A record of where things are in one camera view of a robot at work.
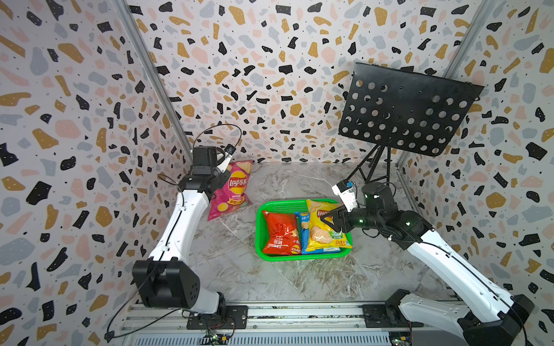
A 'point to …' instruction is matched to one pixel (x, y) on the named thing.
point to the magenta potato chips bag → (234, 195)
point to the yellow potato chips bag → (320, 235)
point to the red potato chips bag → (283, 235)
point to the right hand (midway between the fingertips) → (326, 216)
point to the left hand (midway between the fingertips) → (215, 166)
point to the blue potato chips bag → (304, 223)
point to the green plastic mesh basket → (288, 206)
